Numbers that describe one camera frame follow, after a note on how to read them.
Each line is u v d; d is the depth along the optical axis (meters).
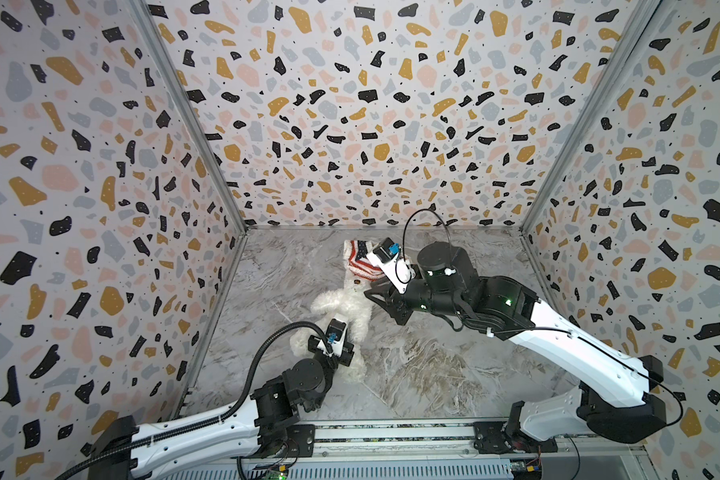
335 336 0.57
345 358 0.63
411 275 0.50
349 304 0.68
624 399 0.40
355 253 0.64
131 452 0.43
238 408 0.51
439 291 0.44
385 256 0.48
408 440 0.76
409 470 0.78
